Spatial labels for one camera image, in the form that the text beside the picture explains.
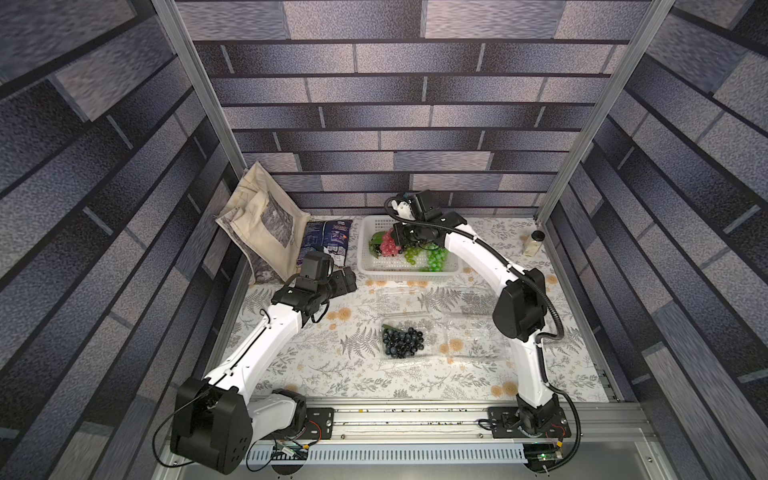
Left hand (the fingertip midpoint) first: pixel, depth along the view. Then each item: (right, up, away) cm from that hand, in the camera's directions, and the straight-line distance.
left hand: (345, 276), depth 83 cm
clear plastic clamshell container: (+33, -19, +6) cm, 38 cm away
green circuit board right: (+51, -42, -14) cm, 67 cm away
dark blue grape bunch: (+16, -19, 0) cm, 25 cm away
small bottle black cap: (+64, +10, +19) cm, 68 cm away
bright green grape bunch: (+29, +5, +17) cm, 34 cm away
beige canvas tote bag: (-27, +16, +9) cm, 32 cm away
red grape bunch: (+12, +9, +7) cm, 17 cm away
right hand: (+14, +13, +8) cm, 21 cm away
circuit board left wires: (-12, -40, -13) cm, 44 cm away
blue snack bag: (-9, +12, +24) cm, 29 cm away
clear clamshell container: (+29, -10, +13) cm, 33 cm away
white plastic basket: (+15, +1, +20) cm, 25 cm away
